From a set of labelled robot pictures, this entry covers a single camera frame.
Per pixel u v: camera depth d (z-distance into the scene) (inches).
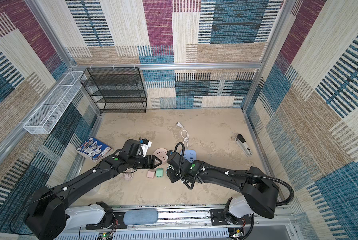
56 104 30.6
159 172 34.1
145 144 29.7
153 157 28.7
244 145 38.0
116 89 42.6
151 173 34.3
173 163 24.8
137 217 28.1
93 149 37.9
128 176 33.6
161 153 36.9
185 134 41.4
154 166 28.3
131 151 25.5
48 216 15.6
